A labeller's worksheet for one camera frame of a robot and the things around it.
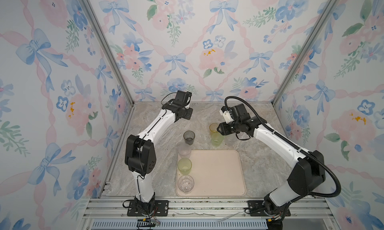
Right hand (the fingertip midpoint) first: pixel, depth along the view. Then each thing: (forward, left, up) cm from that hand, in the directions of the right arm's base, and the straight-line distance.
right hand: (220, 127), depth 85 cm
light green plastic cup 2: (+2, 0, -16) cm, 16 cm away
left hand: (+11, +19, +2) cm, 22 cm away
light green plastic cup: (-16, +20, -16) cm, 31 cm away
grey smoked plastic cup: (+3, +19, -15) cm, 24 cm away
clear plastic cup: (-7, +21, -15) cm, 27 cm away
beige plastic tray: (-20, +1, -17) cm, 27 cm away
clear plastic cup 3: (+1, -9, -16) cm, 18 cm away
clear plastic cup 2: (-26, +19, -17) cm, 37 cm away
